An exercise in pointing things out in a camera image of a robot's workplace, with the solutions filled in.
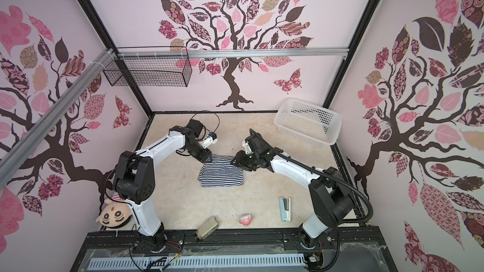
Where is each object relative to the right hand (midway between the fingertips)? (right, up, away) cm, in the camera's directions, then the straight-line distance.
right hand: (233, 162), depth 84 cm
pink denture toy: (+6, -22, -8) cm, 25 cm away
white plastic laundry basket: (+45, +19, +30) cm, 57 cm away
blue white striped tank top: (-7, -7, +8) cm, 12 cm away
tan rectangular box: (-10, -25, -9) cm, 29 cm away
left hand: (-14, -1, +7) cm, 16 cm away
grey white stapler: (+23, -20, -3) cm, 31 cm away
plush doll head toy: (-46, -18, -10) cm, 51 cm away
